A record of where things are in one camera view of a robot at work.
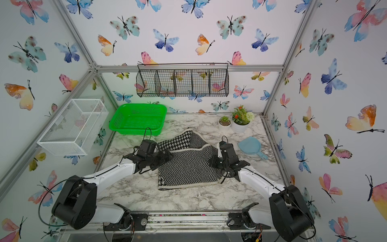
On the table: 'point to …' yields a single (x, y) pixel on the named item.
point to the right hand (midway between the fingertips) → (209, 159)
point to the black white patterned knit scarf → (190, 165)
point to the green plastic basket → (138, 119)
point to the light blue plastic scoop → (251, 144)
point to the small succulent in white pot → (224, 123)
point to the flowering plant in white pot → (241, 118)
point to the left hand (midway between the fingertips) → (171, 157)
